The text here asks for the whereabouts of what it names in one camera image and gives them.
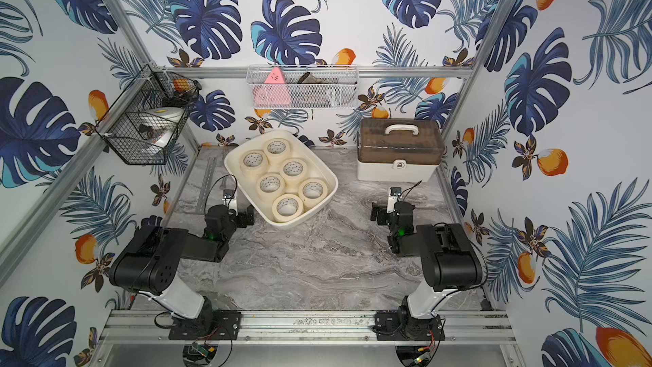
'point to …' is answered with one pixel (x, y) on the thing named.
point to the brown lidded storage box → (400, 149)
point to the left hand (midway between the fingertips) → (238, 201)
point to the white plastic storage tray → (246, 186)
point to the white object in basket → (157, 123)
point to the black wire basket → (156, 87)
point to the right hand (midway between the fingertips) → (388, 202)
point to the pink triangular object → (272, 93)
